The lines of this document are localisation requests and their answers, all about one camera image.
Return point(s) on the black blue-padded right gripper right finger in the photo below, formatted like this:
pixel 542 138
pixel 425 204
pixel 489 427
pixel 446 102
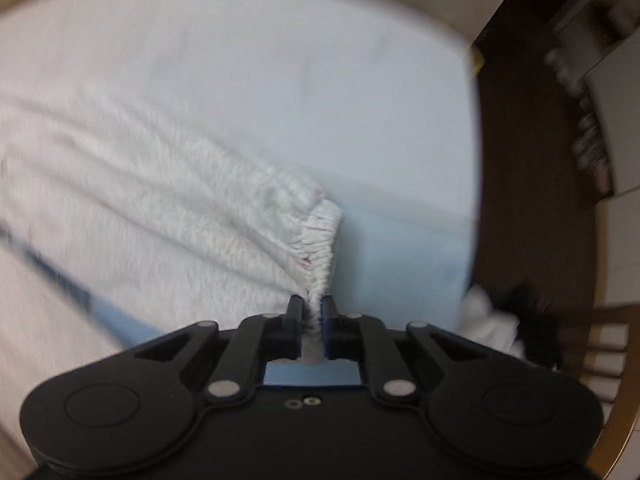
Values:
pixel 395 365

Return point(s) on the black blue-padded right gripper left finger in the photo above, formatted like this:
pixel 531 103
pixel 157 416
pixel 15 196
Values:
pixel 227 365

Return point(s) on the light grey printed sweatshirt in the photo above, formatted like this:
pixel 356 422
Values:
pixel 169 222

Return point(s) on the white cloth beside table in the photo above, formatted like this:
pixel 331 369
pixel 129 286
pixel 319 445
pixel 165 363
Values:
pixel 483 324

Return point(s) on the black cloth pile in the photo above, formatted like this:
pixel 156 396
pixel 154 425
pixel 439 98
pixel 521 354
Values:
pixel 538 326

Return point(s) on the wooden slatted chair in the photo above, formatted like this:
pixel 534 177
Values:
pixel 600 348

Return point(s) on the blue whale print table mat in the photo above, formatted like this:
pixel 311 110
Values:
pixel 369 99

